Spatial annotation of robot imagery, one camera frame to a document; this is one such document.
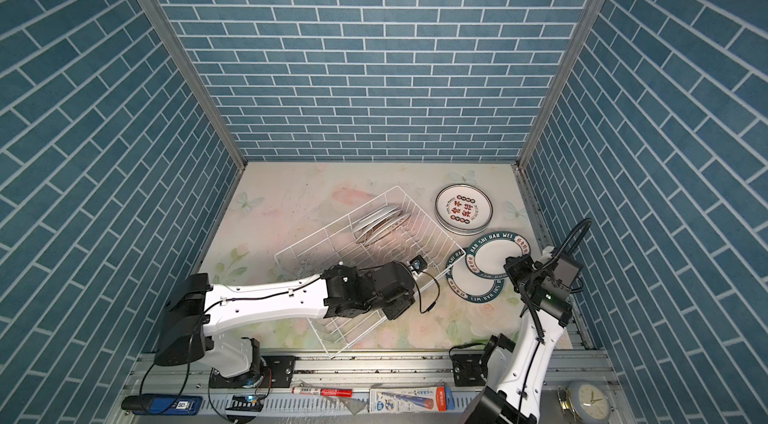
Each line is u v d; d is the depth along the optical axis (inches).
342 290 20.1
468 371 29.0
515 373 17.3
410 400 27.3
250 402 28.4
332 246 36.9
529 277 27.7
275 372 29.0
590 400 26.3
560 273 23.1
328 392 27.5
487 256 34.7
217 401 28.0
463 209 40.3
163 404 25.9
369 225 33.3
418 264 24.9
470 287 33.9
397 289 21.3
